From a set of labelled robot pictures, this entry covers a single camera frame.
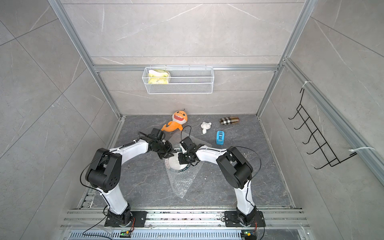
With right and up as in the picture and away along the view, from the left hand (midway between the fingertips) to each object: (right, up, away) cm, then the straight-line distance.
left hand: (178, 150), depth 92 cm
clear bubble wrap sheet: (+2, -17, -6) cm, 18 cm away
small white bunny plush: (+18, +15, +18) cm, 30 cm away
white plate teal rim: (-3, -8, -1) cm, 9 cm away
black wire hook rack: (+66, +7, -28) cm, 72 cm away
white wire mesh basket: (-2, +47, +9) cm, 47 cm away
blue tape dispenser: (+29, +7, +12) cm, 32 cm away
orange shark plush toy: (-1, +21, +16) cm, 27 cm away
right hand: (+1, -7, +2) cm, 7 cm away
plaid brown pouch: (+37, +20, +22) cm, 47 cm away
